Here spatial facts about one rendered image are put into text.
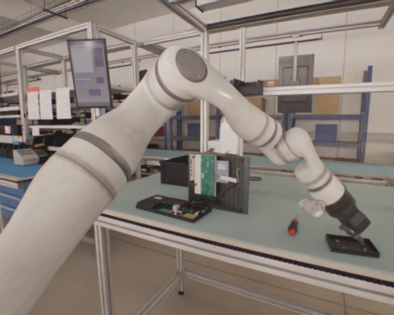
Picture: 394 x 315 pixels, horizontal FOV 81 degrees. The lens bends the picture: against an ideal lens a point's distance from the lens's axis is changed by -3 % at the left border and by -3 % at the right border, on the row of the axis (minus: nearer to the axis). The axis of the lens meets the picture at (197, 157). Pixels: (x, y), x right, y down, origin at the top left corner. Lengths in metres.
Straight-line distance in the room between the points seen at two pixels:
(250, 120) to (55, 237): 0.36
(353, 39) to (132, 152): 4.93
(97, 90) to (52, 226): 1.82
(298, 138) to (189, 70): 0.29
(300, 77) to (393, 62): 2.64
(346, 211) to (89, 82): 1.87
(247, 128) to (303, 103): 2.24
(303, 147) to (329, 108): 3.88
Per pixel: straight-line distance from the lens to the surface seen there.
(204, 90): 0.40
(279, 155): 0.58
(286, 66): 2.72
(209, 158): 0.91
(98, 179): 0.30
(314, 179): 0.62
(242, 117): 0.46
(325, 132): 4.45
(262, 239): 0.73
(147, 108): 0.41
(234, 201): 0.92
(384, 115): 5.00
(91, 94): 2.09
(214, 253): 0.78
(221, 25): 1.70
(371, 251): 0.78
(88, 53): 2.08
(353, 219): 0.71
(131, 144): 0.33
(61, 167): 0.30
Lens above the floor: 1.33
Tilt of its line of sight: 8 degrees down
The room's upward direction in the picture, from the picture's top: straight up
